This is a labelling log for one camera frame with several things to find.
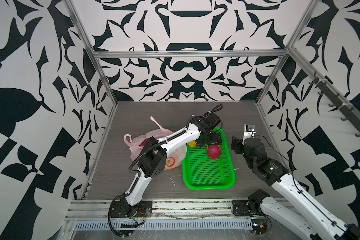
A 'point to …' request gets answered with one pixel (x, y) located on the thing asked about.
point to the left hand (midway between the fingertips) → (216, 141)
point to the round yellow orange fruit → (192, 143)
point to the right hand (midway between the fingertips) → (242, 136)
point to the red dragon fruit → (213, 151)
